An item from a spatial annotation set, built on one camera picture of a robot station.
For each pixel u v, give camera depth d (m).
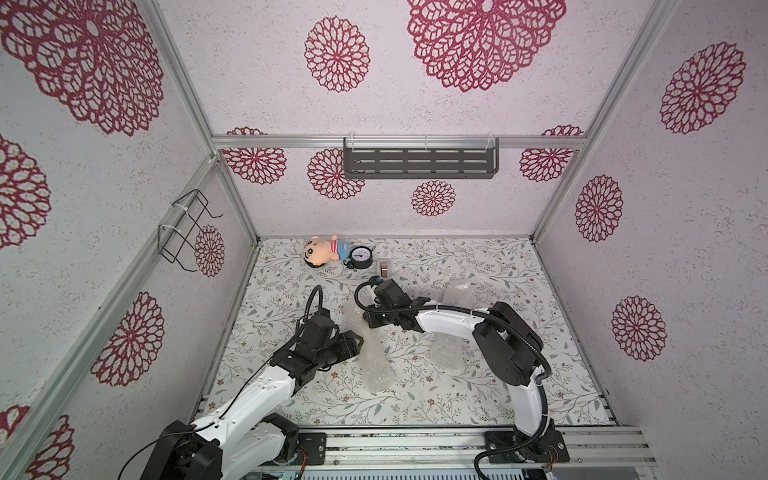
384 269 1.06
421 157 0.95
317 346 0.64
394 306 0.73
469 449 0.76
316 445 0.74
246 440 0.57
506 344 0.54
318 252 1.06
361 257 1.13
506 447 0.63
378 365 0.80
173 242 0.73
